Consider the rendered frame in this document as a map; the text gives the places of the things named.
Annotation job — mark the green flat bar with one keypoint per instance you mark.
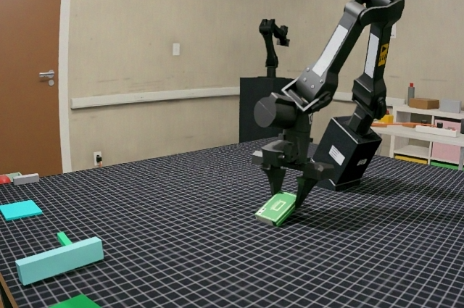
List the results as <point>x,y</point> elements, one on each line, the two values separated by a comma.
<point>63,239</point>

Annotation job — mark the light blue rectangular block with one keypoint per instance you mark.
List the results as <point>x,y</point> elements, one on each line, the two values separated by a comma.
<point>47,264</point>

